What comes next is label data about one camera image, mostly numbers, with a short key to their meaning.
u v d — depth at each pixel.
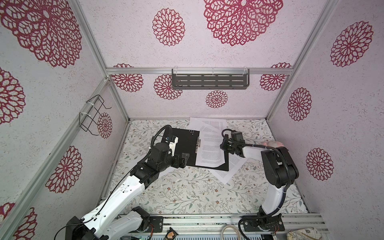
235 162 0.97
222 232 0.70
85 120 0.73
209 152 1.02
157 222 0.75
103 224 0.40
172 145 0.66
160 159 0.55
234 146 0.87
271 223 0.68
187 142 1.12
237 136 0.81
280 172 0.52
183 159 0.66
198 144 1.04
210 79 0.97
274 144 0.98
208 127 1.17
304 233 0.69
